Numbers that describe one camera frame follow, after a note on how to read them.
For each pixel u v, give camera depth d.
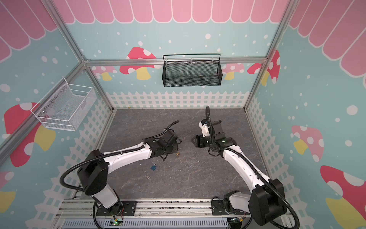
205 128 0.74
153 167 0.89
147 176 0.85
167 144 0.67
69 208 0.76
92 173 0.45
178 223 0.71
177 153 0.94
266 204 0.40
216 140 0.61
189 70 0.94
